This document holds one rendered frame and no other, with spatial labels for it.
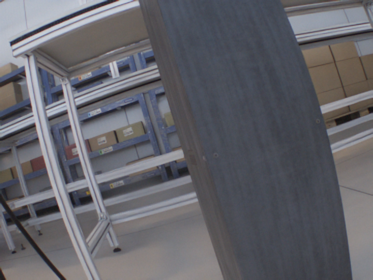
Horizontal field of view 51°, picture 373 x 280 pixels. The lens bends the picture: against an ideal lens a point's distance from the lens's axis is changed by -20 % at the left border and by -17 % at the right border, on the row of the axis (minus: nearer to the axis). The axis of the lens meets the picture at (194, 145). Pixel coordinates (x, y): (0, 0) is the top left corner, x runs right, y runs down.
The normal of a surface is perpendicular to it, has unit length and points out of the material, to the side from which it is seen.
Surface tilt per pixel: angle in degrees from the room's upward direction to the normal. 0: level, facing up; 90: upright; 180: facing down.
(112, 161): 90
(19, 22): 90
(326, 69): 90
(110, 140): 90
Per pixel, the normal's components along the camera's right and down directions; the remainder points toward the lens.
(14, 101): 0.07, 0.02
